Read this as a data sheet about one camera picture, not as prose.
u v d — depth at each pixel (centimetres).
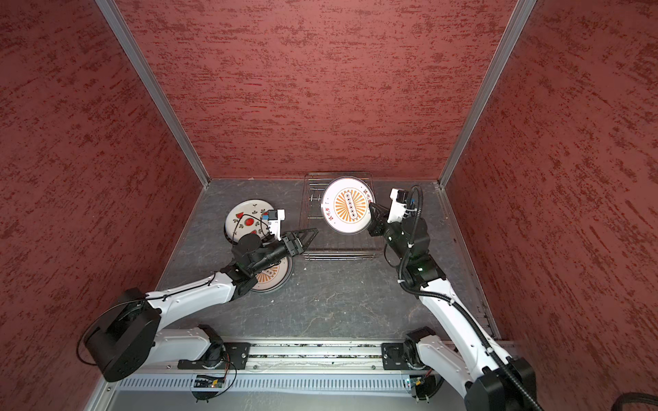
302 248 67
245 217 103
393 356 74
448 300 49
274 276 88
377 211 72
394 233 64
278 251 69
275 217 71
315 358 76
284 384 77
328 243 100
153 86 87
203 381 73
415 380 72
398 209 63
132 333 42
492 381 38
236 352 75
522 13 71
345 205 77
